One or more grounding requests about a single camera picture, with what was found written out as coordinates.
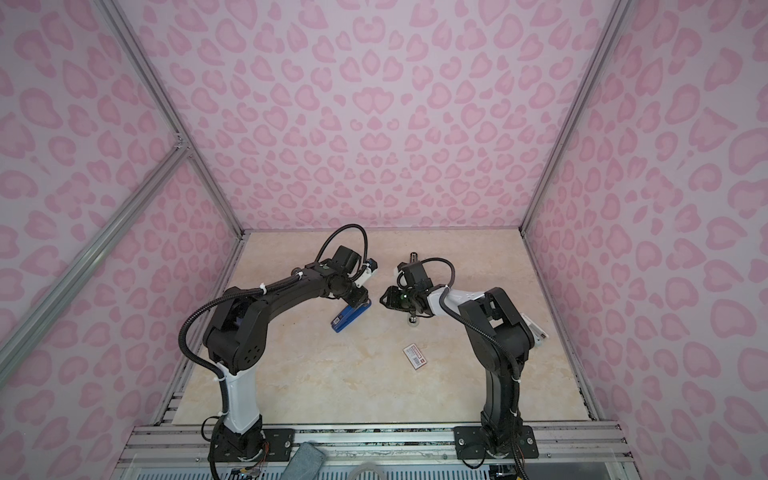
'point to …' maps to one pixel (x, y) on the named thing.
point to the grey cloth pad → (305, 463)
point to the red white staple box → (414, 355)
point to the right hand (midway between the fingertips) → (384, 297)
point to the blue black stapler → (349, 315)
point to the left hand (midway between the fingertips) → (365, 291)
